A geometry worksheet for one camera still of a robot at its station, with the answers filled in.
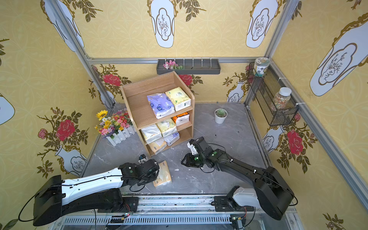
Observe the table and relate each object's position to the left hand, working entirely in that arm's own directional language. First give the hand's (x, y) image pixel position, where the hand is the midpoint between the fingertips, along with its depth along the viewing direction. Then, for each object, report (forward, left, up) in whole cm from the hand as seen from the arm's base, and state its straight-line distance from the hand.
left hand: (152, 173), depth 82 cm
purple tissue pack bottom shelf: (+19, -11, +5) cm, 22 cm away
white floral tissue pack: (+14, -1, +20) cm, 24 cm away
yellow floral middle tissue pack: (+19, -9, +19) cm, 28 cm away
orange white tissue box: (+24, -17, +20) cm, 35 cm away
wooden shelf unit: (+37, +9, +28) cm, 47 cm away
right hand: (+5, -19, +6) cm, 20 cm away
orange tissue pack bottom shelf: (+15, -2, +3) cm, 16 cm away
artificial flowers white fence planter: (+25, +23, +10) cm, 36 cm away
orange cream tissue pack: (-3, -7, +3) cm, 8 cm away
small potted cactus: (+38, -45, +6) cm, 59 cm away
